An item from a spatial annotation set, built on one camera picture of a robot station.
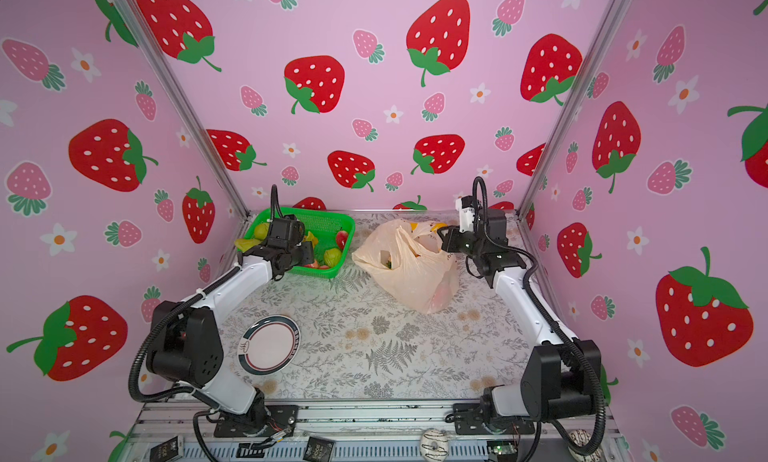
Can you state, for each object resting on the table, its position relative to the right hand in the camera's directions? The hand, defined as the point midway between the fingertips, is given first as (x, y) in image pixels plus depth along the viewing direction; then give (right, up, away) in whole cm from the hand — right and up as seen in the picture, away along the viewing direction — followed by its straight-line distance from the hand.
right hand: (438, 228), depth 81 cm
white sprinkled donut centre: (-2, -52, -11) cm, 54 cm away
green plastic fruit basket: (-37, 0, +32) cm, 49 cm away
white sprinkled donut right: (+32, -50, -12) cm, 61 cm away
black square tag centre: (-30, -53, -13) cm, 62 cm away
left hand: (-40, -6, +11) cm, 42 cm away
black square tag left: (-66, -53, -13) cm, 86 cm away
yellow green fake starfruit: (-61, -5, +15) cm, 63 cm away
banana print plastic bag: (-8, -8, -4) cm, 12 cm away
